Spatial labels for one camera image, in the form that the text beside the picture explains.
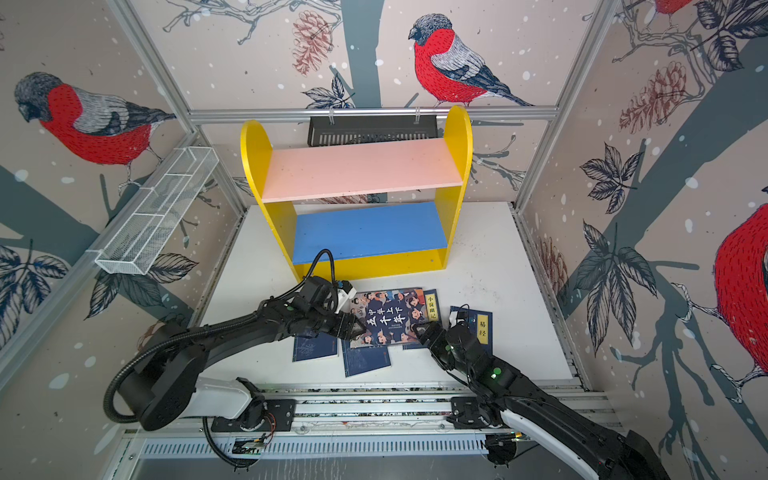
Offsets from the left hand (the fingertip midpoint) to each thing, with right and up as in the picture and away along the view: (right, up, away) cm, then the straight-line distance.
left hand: (357, 328), depth 82 cm
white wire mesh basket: (-53, +32, -4) cm, 62 cm away
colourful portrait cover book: (+9, +2, +6) cm, 11 cm away
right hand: (+16, -2, -2) cm, 16 cm away
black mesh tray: (-8, +60, +13) cm, 62 cm away
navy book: (+22, +2, +8) cm, 24 cm away
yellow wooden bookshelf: (-2, +36, +25) cm, 43 cm away
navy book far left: (-15, -6, +2) cm, 16 cm away
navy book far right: (+36, 0, +6) cm, 37 cm away
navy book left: (+2, -8, 0) cm, 9 cm away
